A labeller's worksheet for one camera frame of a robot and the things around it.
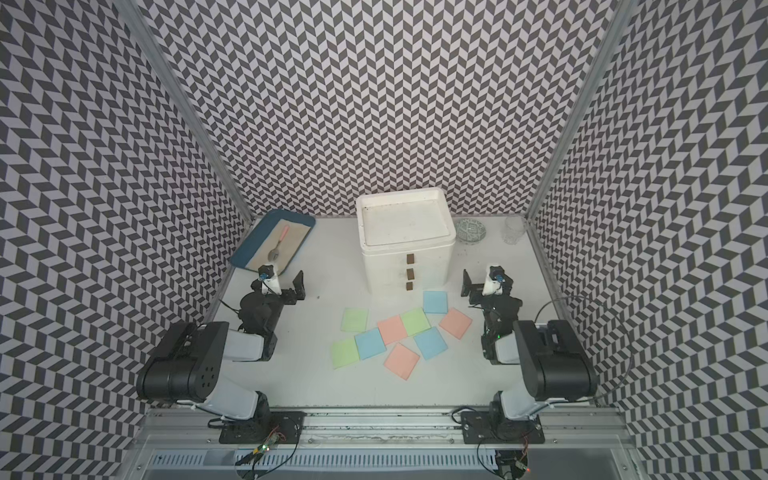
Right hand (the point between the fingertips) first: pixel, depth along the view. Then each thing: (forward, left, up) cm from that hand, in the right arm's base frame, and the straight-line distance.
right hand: (480, 273), depth 89 cm
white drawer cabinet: (+4, +22, +13) cm, 26 cm away
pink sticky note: (-13, +27, -10) cm, 31 cm away
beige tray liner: (+18, +68, -9) cm, 71 cm away
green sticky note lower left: (-20, +40, -10) cm, 46 cm away
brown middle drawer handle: (-1, +21, +1) cm, 21 cm away
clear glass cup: (+23, -18, -6) cm, 29 cm away
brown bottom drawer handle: (-1, +21, -6) cm, 22 cm away
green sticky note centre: (-10, +20, -11) cm, 25 cm away
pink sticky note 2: (-11, +7, -12) cm, 17 cm away
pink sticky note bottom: (-22, +24, -12) cm, 35 cm away
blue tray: (+26, +78, -9) cm, 83 cm away
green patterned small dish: (+25, -2, -8) cm, 26 cm away
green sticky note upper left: (-10, +39, -10) cm, 41 cm away
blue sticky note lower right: (-16, +15, -14) cm, 26 cm away
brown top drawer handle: (-1, +21, +9) cm, 23 cm away
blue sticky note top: (-3, +13, -13) cm, 18 cm away
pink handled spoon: (+15, +70, -8) cm, 72 cm away
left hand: (+1, +59, -1) cm, 59 cm away
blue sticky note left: (-17, +33, -11) cm, 39 cm away
